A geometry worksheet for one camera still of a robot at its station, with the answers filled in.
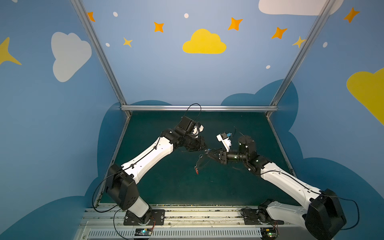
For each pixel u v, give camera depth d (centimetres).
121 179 46
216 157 69
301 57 87
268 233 71
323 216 40
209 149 77
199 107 67
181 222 73
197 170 77
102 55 86
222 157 67
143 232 71
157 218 74
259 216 68
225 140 69
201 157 75
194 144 68
